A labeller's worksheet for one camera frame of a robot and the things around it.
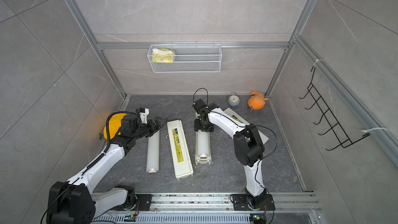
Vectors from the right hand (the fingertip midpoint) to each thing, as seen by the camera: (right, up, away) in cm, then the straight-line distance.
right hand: (201, 129), depth 92 cm
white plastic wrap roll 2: (+1, -6, -10) cm, 12 cm away
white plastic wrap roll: (-27, -13, -6) cm, 31 cm away
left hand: (-20, +6, -11) cm, 23 cm away
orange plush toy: (+39, +18, +15) cm, 45 cm away
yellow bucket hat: (-36, +6, -29) cm, 47 cm away
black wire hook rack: (+55, 0, -34) cm, 64 cm away
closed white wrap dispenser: (-10, -14, -13) cm, 22 cm away
